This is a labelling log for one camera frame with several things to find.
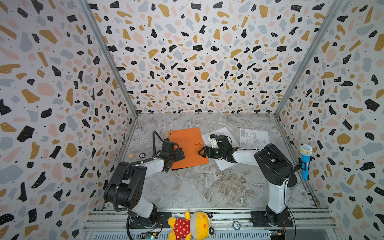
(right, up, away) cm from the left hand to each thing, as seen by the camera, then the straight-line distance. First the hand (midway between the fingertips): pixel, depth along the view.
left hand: (179, 152), depth 94 cm
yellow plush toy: (+12, -28, -28) cm, 42 cm away
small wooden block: (-31, -3, +2) cm, 31 cm away
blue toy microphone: (+65, +4, -21) cm, 69 cm away
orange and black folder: (+6, +6, +12) cm, 15 cm away
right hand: (+13, +1, -1) cm, 13 cm away
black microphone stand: (+69, -16, -5) cm, 71 cm away
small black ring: (-24, -4, +2) cm, 25 cm away
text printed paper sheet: (+28, -8, 0) cm, 29 cm away
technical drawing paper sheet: (+50, +7, +13) cm, 52 cm away
